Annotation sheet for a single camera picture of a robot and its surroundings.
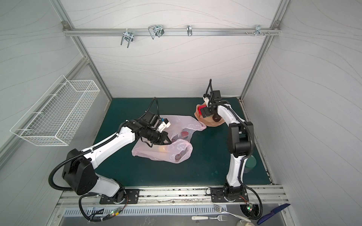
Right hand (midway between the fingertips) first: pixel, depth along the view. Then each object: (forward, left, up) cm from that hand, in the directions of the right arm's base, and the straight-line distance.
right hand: (211, 106), depth 99 cm
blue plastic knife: (-59, -28, -12) cm, 66 cm away
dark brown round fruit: (-4, -4, -8) cm, 10 cm away
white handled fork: (-63, -3, -12) cm, 64 cm away
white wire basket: (-29, +81, +21) cm, 89 cm away
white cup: (-64, -10, -2) cm, 65 cm away
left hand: (-31, +24, +4) cm, 39 cm away
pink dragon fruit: (+1, +8, -3) cm, 9 cm away
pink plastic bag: (-23, +21, +1) cm, 31 cm away
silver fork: (-59, -2, -12) cm, 60 cm away
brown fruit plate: (-5, +1, -11) cm, 12 cm away
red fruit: (-17, +18, -10) cm, 27 cm away
